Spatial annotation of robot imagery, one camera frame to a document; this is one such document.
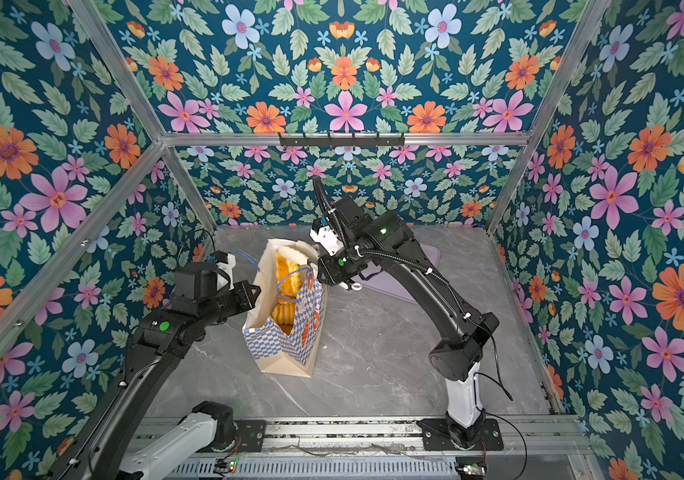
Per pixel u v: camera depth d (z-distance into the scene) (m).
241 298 0.63
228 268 0.65
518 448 0.72
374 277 0.55
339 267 0.59
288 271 0.76
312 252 0.72
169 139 0.93
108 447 0.39
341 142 0.94
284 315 0.86
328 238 0.62
